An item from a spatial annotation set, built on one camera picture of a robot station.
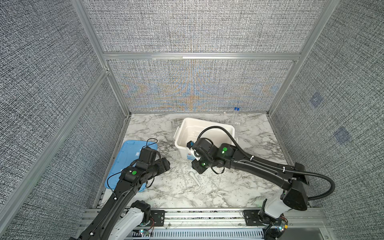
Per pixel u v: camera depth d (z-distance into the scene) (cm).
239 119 115
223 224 73
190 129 96
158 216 74
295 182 41
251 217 73
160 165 68
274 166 44
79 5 69
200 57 88
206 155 55
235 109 102
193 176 86
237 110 102
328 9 70
